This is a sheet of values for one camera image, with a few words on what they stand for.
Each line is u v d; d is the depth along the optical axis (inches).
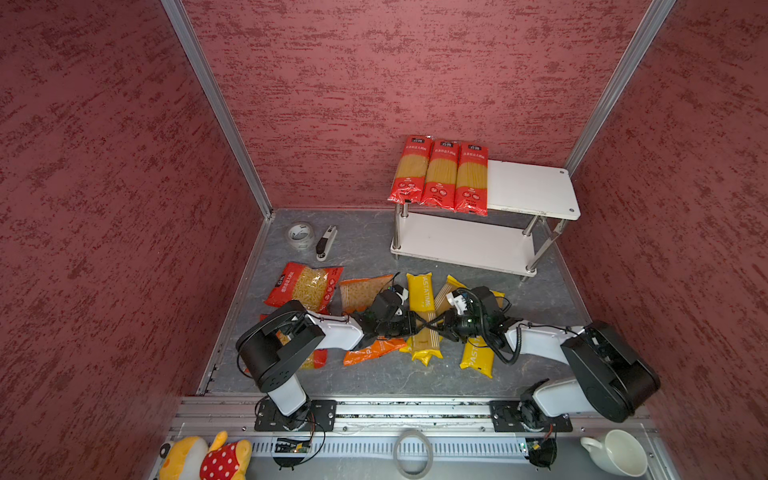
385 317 28.0
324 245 41.7
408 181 30.5
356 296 36.3
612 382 17.0
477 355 32.5
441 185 30.0
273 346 18.4
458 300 33.5
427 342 32.0
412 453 27.4
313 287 37.3
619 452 25.8
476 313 28.1
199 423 28.5
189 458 24.7
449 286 38.3
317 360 31.3
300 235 44.5
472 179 30.8
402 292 33.3
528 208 29.8
